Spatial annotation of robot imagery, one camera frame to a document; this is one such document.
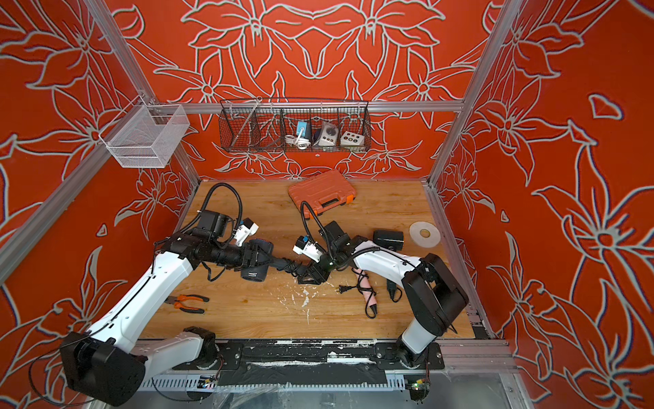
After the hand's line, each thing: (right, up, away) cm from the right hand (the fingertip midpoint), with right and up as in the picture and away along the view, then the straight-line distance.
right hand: (298, 277), depth 79 cm
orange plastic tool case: (+7, +28, +29) cm, 41 cm away
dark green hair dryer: (+32, +10, +11) cm, 36 cm away
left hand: (-9, +7, -5) cm, 12 cm away
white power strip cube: (+18, +48, +15) cm, 53 cm away
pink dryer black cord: (+14, -6, +6) cm, 17 cm away
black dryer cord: (-2, +4, -5) cm, 7 cm away
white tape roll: (+49, +11, +22) cm, 55 cm away
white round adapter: (+10, +49, +12) cm, 51 cm away
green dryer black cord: (+33, -7, +2) cm, 34 cm away
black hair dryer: (-8, +8, -10) cm, 15 cm away
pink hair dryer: (+24, -10, +2) cm, 26 cm away
